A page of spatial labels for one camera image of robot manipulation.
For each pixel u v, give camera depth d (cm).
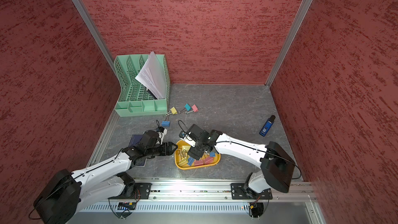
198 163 81
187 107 107
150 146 67
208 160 82
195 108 106
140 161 62
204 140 61
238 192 74
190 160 81
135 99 110
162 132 79
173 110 103
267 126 94
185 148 87
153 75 95
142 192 74
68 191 41
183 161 81
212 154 85
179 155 85
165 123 98
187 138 69
